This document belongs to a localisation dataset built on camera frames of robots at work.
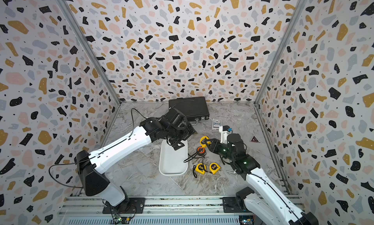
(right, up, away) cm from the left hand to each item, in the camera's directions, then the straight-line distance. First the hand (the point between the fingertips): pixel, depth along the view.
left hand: (195, 137), depth 72 cm
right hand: (+5, -3, +3) cm, 7 cm away
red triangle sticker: (+40, -6, +28) cm, 49 cm away
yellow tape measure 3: (+4, -2, +5) cm, 7 cm away
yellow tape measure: (+3, -20, +13) cm, 24 cm away
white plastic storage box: (-14, -17, +13) cm, 25 cm away
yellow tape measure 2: (+11, -20, +13) cm, 26 cm away
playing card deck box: (+15, +5, +34) cm, 38 cm away
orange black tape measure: (+3, -9, +8) cm, 13 cm away
